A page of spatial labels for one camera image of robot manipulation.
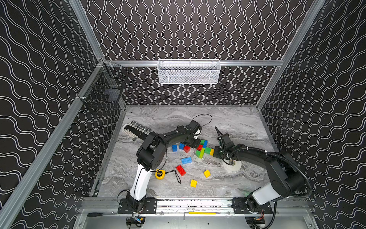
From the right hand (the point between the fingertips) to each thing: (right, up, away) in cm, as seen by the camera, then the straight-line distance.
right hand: (215, 153), depth 94 cm
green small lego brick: (-8, +7, +2) cm, 11 cm away
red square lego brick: (-19, +3, -2) cm, 19 cm away
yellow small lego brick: (-7, -10, -10) cm, 16 cm away
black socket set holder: (-56, +14, +9) cm, 59 cm away
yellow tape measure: (-34, -10, -11) cm, 37 cm away
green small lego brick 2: (-5, +2, -1) cm, 6 cm away
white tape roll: (+11, -8, -6) cm, 15 cm away
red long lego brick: (-22, -9, -8) cm, 25 cm away
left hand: (-9, +3, +1) cm, 9 cm away
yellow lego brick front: (-15, -14, -14) cm, 25 cm away
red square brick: (-10, +4, -2) cm, 11 cm away
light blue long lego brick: (-19, -4, -4) cm, 20 cm away
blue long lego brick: (-6, +6, +3) cm, 9 cm away
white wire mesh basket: (-17, +57, +9) cm, 60 cm away
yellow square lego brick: (-3, +1, -3) cm, 5 cm away
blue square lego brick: (-22, +5, -2) cm, 23 cm away
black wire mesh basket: (-75, +42, +1) cm, 86 cm away
